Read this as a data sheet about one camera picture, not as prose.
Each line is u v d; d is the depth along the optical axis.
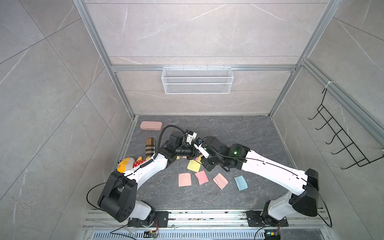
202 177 0.88
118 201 0.42
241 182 0.85
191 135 0.77
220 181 0.86
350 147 0.63
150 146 0.98
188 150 0.71
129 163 0.85
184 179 0.86
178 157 0.95
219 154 0.53
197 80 1.00
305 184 0.41
